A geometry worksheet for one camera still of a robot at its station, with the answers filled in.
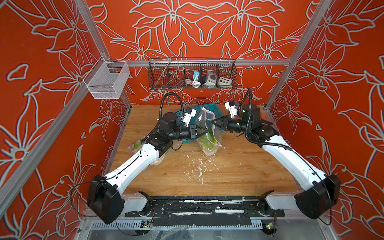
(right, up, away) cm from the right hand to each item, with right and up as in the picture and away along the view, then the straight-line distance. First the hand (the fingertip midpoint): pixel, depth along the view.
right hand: (209, 121), depth 69 cm
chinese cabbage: (+1, -10, +10) cm, 14 cm away
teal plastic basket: (+2, +5, +4) cm, 6 cm away
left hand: (-1, -4, -3) cm, 5 cm away
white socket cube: (+13, +26, +25) cm, 38 cm away
